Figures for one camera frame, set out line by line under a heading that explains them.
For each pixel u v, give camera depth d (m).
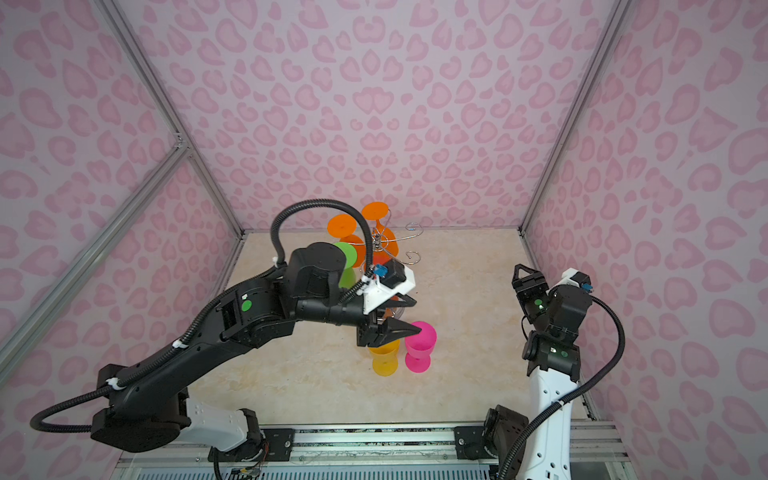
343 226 0.76
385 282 0.41
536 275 0.64
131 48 0.73
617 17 0.69
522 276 0.64
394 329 0.45
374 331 0.44
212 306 0.41
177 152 0.89
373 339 0.46
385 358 0.85
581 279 0.62
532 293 0.63
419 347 0.73
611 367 0.52
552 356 0.51
